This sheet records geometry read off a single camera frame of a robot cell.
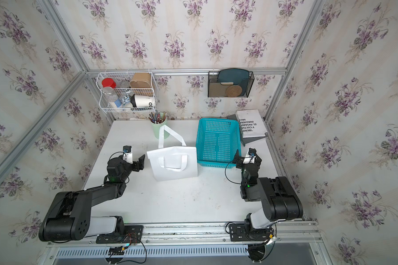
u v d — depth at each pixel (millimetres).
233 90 978
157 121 966
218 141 1077
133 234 720
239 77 990
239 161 811
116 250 713
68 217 426
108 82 916
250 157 748
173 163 764
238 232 732
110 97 897
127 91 931
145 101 927
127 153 768
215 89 961
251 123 1073
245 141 1035
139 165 816
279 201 448
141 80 881
